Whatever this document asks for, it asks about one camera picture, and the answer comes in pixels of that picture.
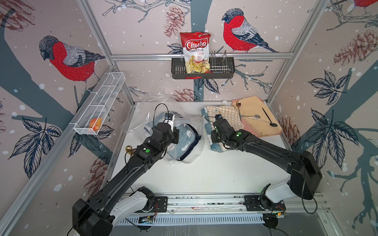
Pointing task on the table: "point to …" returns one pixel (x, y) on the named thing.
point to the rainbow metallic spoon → (238, 104)
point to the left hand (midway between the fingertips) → (178, 124)
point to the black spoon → (272, 124)
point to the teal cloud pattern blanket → (214, 147)
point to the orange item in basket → (96, 124)
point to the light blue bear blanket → (187, 137)
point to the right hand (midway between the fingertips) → (212, 132)
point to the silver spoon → (256, 115)
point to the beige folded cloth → (254, 111)
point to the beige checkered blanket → (228, 113)
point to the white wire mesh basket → (98, 103)
